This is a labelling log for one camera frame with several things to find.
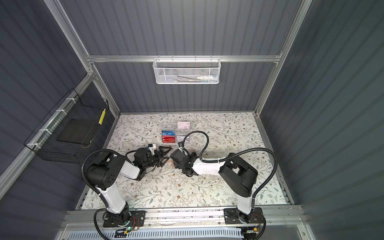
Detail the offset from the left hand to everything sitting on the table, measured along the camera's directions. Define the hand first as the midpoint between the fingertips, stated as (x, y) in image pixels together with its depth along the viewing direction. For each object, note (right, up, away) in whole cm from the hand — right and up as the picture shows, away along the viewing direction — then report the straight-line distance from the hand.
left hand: (170, 152), depth 92 cm
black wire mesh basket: (-48, +10, -30) cm, 58 cm away
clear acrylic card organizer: (-1, +16, +17) cm, 24 cm away
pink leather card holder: (+12, +3, -13) cm, 18 cm away
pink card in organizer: (+7, +17, +10) cm, 21 cm away
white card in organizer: (+5, +7, +10) cm, 14 cm away
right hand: (+9, -3, 0) cm, 10 cm away
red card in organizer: (-3, +8, +10) cm, 13 cm away
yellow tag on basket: (-37, +21, -9) cm, 44 cm away
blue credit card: (-3, +12, +10) cm, 16 cm away
